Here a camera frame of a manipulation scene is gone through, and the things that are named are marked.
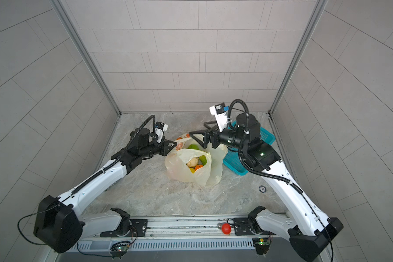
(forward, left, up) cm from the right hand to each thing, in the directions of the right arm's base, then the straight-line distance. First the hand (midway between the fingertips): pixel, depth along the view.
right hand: (198, 131), depth 58 cm
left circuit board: (-29, +35, -35) cm, 58 cm away
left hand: (+8, +9, -17) cm, 21 cm away
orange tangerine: (+4, +2, -35) cm, 35 cm away
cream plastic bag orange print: (-7, -4, -23) cm, 24 cm away
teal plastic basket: (+3, -16, -29) cm, 33 cm away
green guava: (+8, -1, -34) cm, 35 cm away
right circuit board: (-31, -23, -40) cm, 56 cm away
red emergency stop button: (-25, -9, -36) cm, 45 cm away
